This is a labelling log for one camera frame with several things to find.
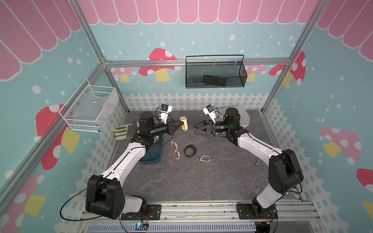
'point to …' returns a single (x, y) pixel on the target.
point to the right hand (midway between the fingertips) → (195, 130)
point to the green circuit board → (139, 226)
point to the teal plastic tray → (153, 154)
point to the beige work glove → (124, 131)
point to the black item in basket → (214, 80)
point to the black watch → (192, 147)
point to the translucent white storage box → (244, 116)
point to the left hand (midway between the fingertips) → (184, 125)
